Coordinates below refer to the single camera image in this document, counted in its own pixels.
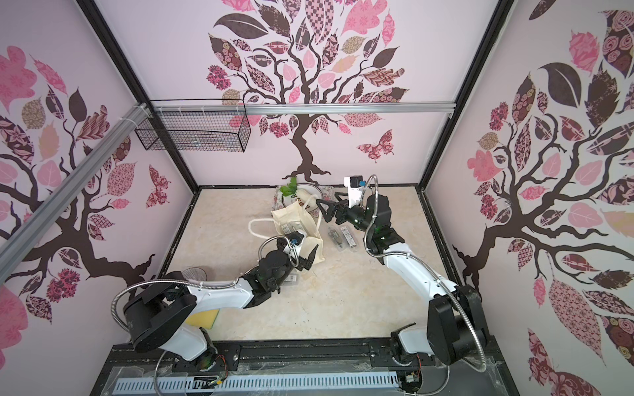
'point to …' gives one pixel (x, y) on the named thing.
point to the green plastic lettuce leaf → (291, 188)
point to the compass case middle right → (347, 237)
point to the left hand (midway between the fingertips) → (306, 242)
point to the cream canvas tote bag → (309, 216)
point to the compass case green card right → (334, 234)
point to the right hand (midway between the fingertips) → (329, 195)
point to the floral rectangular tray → (328, 195)
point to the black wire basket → (198, 133)
